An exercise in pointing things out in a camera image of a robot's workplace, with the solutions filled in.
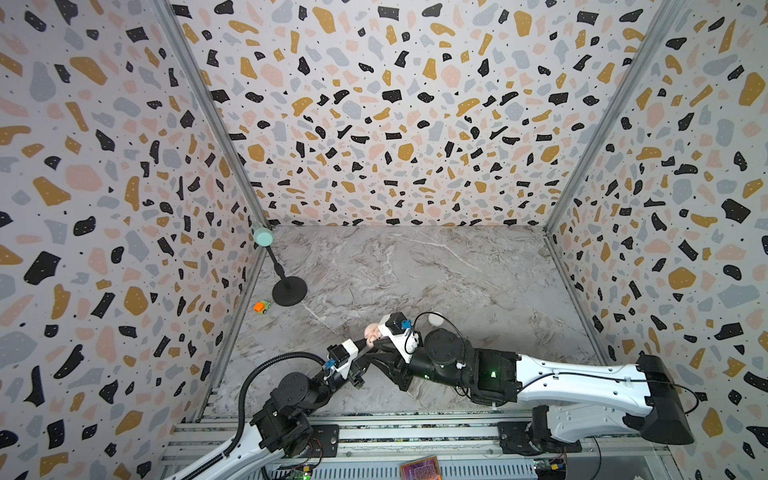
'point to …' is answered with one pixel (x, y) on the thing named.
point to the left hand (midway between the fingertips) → (380, 337)
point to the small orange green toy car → (261, 307)
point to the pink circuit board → (421, 469)
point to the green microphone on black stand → (289, 290)
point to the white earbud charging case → (435, 319)
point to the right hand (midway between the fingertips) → (370, 349)
